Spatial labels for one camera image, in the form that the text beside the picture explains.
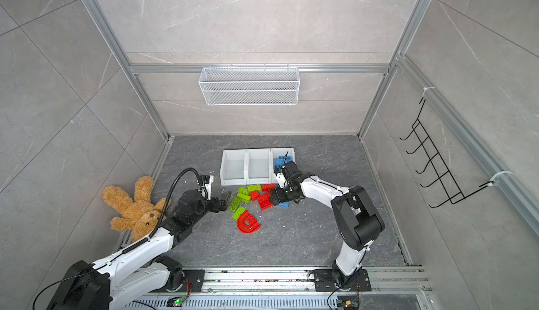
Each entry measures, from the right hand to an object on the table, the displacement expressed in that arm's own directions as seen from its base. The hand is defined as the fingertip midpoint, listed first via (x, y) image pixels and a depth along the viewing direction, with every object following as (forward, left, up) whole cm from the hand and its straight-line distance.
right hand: (278, 195), depth 93 cm
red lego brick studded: (-2, +6, -1) cm, 7 cm away
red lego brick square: (+1, +11, 0) cm, 11 cm away
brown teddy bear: (-10, +55, +6) cm, 56 cm away
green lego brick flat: (+4, +16, -1) cm, 17 cm away
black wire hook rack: (-11, -52, +30) cm, 61 cm away
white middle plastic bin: (+18, +10, -2) cm, 20 cm away
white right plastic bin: (+22, +1, +4) cm, 22 cm away
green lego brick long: (0, +15, 0) cm, 15 cm away
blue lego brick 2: (+19, -2, +1) cm, 19 cm away
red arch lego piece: (-13, +10, -1) cm, 16 cm away
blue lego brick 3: (+15, 0, +1) cm, 15 cm away
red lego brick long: (+4, +4, 0) cm, 6 cm away
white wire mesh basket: (+45, +13, +27) cm, 54 cm away
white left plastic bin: (+17, +22, -1) cm, 28 cm away
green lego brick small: (-7, +18, -2) cm, 20 cm away
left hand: (-1, +24, +10) cm, 26 cm away
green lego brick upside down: (-3, +19, 0) cm, 19 cm away
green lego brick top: (+4, +12, 0) cm, 13 cm away
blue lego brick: (-8, -2, +6) cm, 10 cm away
